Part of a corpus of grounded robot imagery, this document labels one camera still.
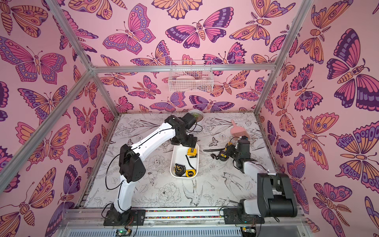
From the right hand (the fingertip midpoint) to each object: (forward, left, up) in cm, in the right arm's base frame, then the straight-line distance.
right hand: (225, 146), depth 93 cm
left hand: (-3, +22, +7) cm, 23 cm away
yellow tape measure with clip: (-2, +22, -4) cm, 22 cm away
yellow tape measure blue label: (-5, +1, -3) cm, 5 cm away
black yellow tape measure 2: (-16, +22, -4) cm, 28 cm away
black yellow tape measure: (-14, +28, -4) cm, 32 cm away
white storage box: (-4, +30, -6) cm, 31 cm away
